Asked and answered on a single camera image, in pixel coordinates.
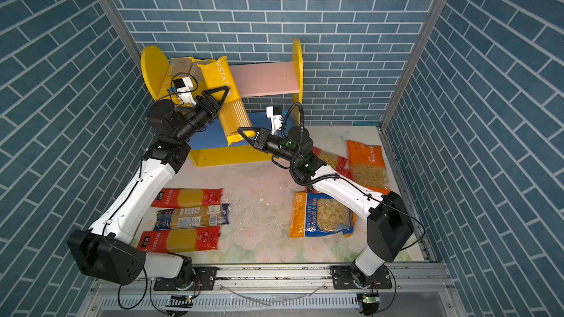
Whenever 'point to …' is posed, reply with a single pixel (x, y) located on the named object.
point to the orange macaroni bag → (368, 166)
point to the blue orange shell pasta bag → (319, 213)
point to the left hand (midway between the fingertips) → (229, 92)
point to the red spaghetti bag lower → (192, 239)
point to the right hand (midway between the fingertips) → (236, 129)
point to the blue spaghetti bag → (190, 217)
